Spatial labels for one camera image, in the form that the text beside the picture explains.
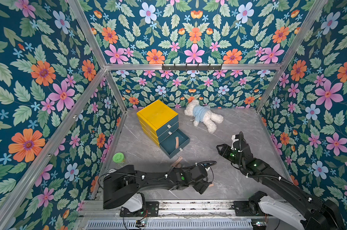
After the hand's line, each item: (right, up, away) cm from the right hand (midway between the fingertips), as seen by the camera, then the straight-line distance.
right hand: (220, 145), depth 81 cm
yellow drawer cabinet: (-37, +14, +3) cm, 39 cm away
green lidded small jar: (-62, -9, +7) cm, 63 cm away
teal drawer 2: (-32, -2, +15) cm, 35 cm away
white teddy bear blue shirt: (-7, +19, +23) cm, 31 cm away
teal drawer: (-31, +11, +5) cm, 34 cm away
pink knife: (-26, -1, +17) cm, 31 cm away
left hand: (-10, -19, -3) cm, 22 cm away
